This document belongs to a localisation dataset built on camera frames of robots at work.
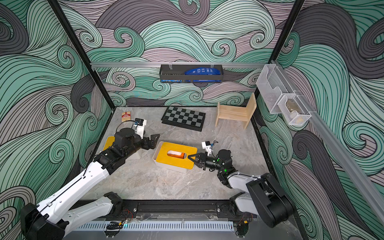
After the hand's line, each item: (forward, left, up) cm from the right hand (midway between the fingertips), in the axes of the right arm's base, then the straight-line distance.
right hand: (188, 157), depth 76 cm
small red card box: (+42, +49, -13) cm, 66 cm away
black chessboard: (+36, -1, -12) cm, 38 cm away
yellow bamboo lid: (+20, +57, -18) cm, 63 cm away
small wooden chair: (+35, -34, -5) cm, 49 cm away
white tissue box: (+3, +20, -6) cm, 21 cm away
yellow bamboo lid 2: (+1, +13, -2) cm, 14 cm away
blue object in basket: (+48, -10, +21) cm, 53 cm away
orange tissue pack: (+5, +7, -6) cm, 11 cm away
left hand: (+10, +19, +10) cm, 23 cm away
